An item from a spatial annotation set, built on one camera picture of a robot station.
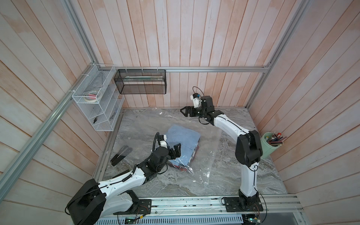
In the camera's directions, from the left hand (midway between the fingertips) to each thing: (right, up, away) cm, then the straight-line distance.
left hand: (174, 147), depth 82 cm
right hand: (+6, +24, +11) cm, 27 cm away
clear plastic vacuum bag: (+18, 0, +14) cm, 22 cm away
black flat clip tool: (-35, -7, +10) cm, 37 cm away
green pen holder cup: (+56, 0, 0) cm, 56 cm away
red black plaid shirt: (+6, -12, -2) cm, 14 cm away
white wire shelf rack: (-40, +19, -5) cm, 45 cm away
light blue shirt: (+9, +2, +13) cm, 16 cm away
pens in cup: (+60, +4, -1) cm, 60 cm away
